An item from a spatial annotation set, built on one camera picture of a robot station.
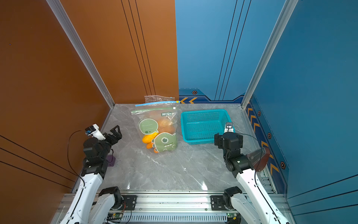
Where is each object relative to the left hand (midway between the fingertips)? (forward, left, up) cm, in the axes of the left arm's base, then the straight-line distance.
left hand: (113, 127), depth 78 cm
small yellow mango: (-1, -17, -10) cm, 20 cm away
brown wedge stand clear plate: (-14, -80, -8) cm, 82 cm away
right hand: (-2, -64, -2) cm, 64 cm away
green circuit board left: (-39, -6, -24) cm, 46 cm away
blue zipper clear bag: (+14, -24, +5) cm, 28 cm away
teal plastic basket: (+17, -52, -22) cm, 59 cm away
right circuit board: (-39, -65, -23) cm, 79 cm away
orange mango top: (+5, -29, -3) cm, 30 cm away
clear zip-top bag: (+44, -17, -18) cm, 50 cm away
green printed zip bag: (+4, -23, -6) cm, 24 cm away
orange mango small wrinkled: (-2, -18, -16) cm, 24 cm away
